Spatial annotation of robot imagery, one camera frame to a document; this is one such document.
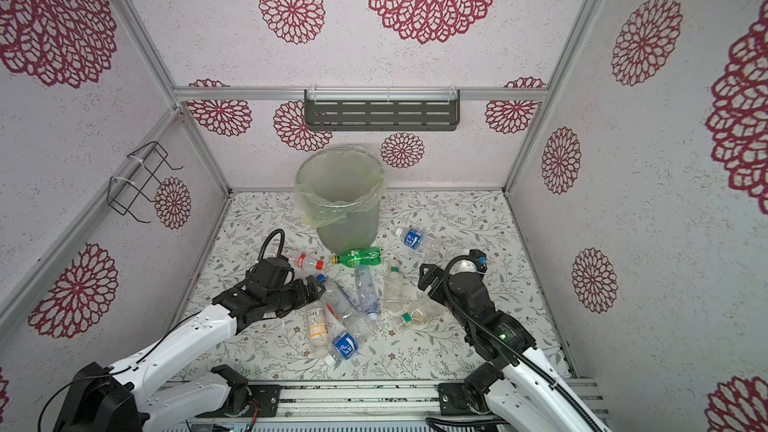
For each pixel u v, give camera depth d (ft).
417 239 3.27
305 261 3.18
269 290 2.06
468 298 1.72
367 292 3.03
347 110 3.10
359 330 2.80
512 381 1.59
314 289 2.46
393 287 3.09
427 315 2.86
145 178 2.61
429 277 2.13
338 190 2.99
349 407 2.40
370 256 3.34
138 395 1.37
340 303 3.00
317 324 2.67
